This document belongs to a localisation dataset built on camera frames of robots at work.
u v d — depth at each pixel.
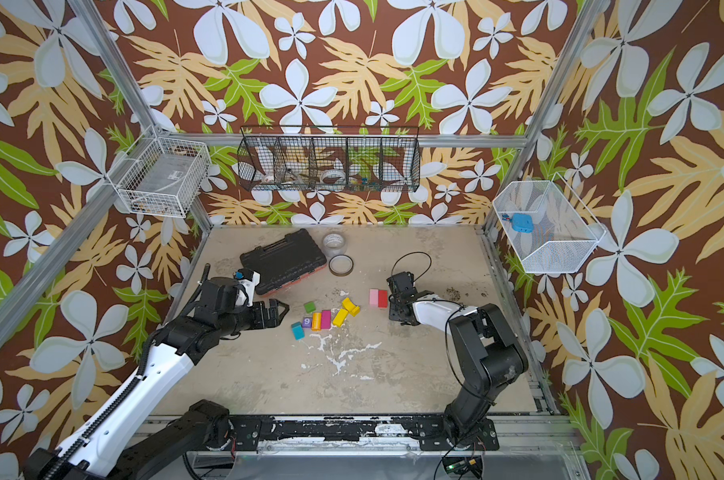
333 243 1.15
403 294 0.76
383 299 0.99
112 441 0.41
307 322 0.93
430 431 0.74
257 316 0.67
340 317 0.95
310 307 0.98
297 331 0.92
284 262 1.04
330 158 0.97
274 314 0.68
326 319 0.95
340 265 1.09
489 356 0.47
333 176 0.99
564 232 0.78
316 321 0.93
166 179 0.85
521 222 0.86
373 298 0.98
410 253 0.78
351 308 0.96
